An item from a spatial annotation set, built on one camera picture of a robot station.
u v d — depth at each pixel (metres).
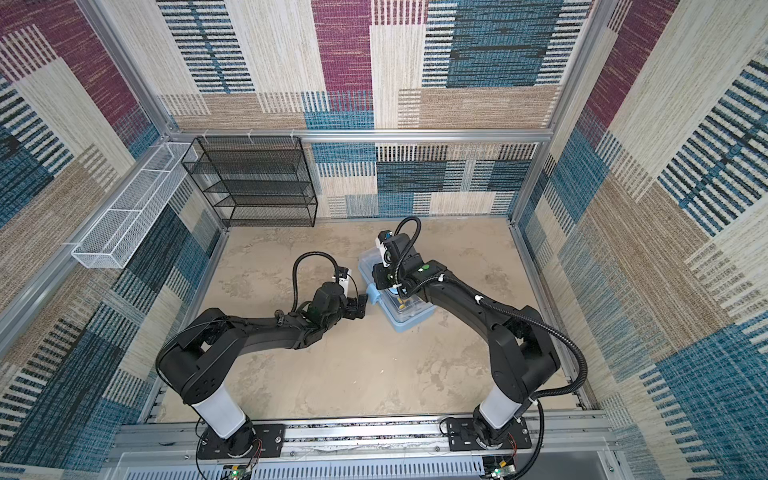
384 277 0.76
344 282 0.82
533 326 0.42
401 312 0.84
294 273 0.76
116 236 0.71
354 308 0.85
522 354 0.45
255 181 1.09
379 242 0.79
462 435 0.73
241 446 0.67
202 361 0.47
